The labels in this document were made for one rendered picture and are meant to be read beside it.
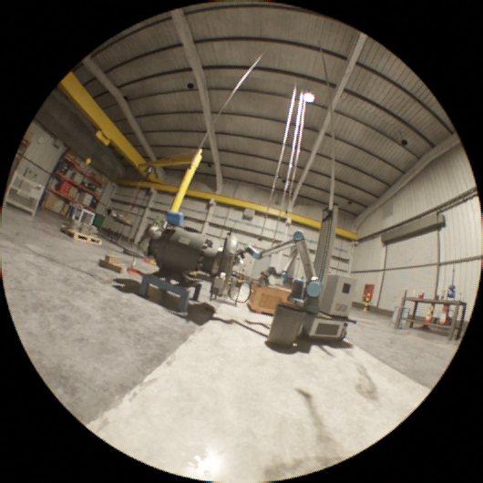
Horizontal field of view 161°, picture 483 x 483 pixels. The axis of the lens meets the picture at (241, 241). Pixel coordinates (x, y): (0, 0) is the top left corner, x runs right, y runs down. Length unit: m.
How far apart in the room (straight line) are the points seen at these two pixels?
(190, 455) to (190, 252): 1.74
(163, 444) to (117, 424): 0.15
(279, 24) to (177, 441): 8.30
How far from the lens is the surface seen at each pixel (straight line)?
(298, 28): 7.76
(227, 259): 1.74
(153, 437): 0.68
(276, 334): 1.64
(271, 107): 9.53
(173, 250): 1.95
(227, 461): 0.68
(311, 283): 1.77
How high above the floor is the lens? 0.60
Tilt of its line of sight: 10 degrees up
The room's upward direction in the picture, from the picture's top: 16 degrees clockwise
